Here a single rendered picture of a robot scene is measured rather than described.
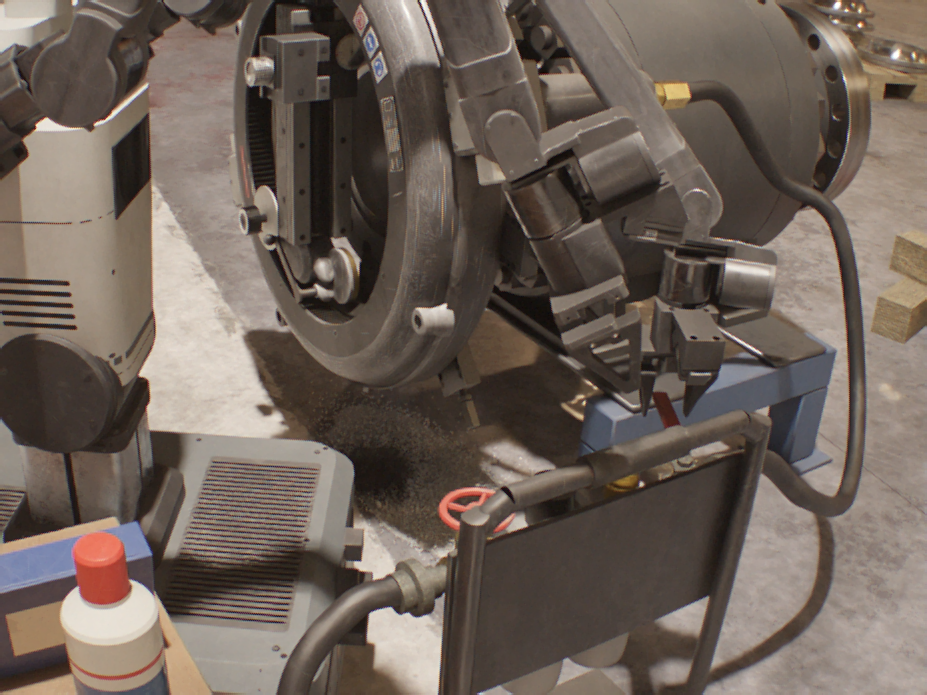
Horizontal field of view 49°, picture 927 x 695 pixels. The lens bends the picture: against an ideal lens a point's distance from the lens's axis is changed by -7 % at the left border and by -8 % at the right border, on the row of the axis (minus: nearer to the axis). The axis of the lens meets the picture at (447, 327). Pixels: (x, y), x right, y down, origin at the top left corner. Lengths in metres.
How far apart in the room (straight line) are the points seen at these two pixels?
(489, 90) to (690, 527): 0.55
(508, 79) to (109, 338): 0.55
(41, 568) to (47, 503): 0.52
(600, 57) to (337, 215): 0.70
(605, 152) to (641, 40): 0.86
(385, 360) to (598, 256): 0.73
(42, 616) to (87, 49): 0.45
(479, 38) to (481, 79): 0.03
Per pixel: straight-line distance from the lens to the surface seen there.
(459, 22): 0.87
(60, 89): 0.91
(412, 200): 1.43
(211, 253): 2.94
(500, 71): 0.87
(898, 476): 2.24
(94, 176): 1.12
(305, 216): 1.76
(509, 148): 0.88
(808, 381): 2.07
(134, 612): 0.69
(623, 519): 1.10
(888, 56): 6.05
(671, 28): 1.82
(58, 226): 1.13
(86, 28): 0.89
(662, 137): 1.19
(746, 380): 1.92
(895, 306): 2.81
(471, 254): 1.44
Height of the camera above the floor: 1.10
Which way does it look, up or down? 26 degrees down
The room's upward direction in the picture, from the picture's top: 3 degrees clockwise
